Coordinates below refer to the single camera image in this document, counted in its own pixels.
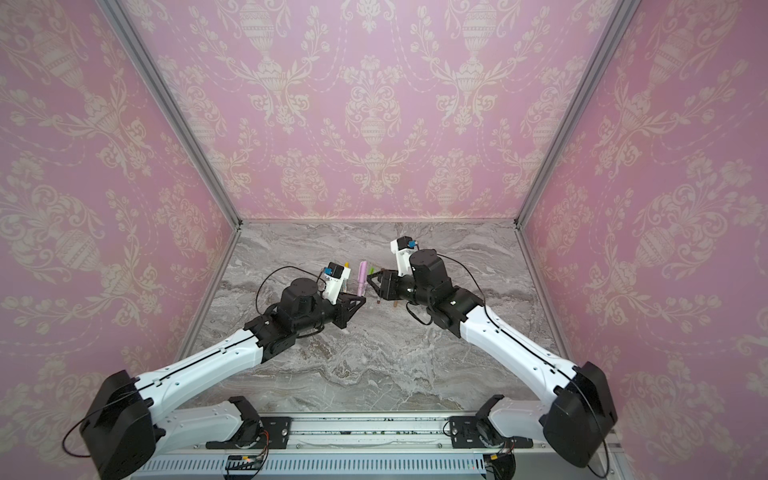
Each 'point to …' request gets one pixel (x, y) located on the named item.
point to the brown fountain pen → (395, 303)
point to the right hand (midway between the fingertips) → (372, 278)
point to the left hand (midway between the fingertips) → (365, 303)
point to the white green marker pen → (371, 272)
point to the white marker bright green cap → (378, 301)
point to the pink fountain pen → (362, 278)
